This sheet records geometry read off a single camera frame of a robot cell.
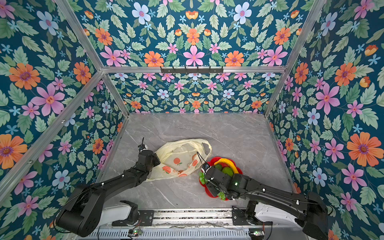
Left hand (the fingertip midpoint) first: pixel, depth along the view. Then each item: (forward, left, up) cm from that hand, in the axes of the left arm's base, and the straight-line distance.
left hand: (157, 152), depth 90 cm
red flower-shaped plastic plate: (-8, -32, -4) cm, 34 cm away
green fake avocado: (-11, -36, -2) cm, 38 cm away
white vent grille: (-41, -10, -8) cm, 43 cm away
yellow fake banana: (-8, -40, -1) cm, 41 cm away
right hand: (-21, -30, +2) cm, 36 cm away
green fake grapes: (-21, -27, +5) cm, 35 cm away
